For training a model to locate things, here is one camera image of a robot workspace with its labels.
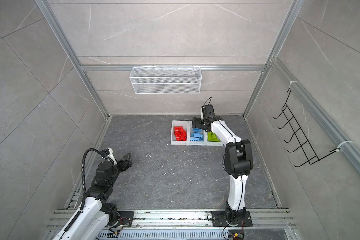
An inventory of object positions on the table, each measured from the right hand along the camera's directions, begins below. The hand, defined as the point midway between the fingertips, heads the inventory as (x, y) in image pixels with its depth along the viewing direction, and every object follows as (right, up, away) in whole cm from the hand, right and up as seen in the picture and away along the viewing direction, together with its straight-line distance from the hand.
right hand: (198, 122), depth 99 cm
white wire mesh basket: (-23, +29, +2) cm, 37 cm away
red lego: (-13, -6, +6) cm, 16 cm away
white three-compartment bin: (-7, -2, +6) cm, 9 cm away
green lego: (+10, -10, +3) cm, 15 cm away
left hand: (-44, -18, -17) cm, 51 cm away
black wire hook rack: (+44, -6, -30) cm, 53 cm away
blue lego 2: (0, -9, +3) cm, 9 cm away
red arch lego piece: (-12, -11, +2) cm, 16 cm away
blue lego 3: (-2, -11, +2) cm, 12 cm away
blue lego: (0, -5, +9) cm, 10 cm away
